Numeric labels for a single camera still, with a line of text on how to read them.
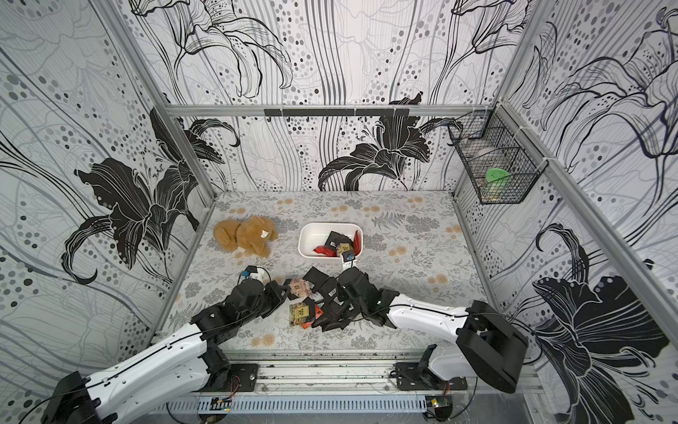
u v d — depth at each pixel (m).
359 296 0.62
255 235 0.93
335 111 0.91
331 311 0.84
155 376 0.48
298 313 0.84
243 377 0.73
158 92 0.85
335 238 1.00
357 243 0.96
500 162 0.80
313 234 1.03
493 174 0.79
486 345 0.41
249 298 0.60
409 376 0.70
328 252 0.95
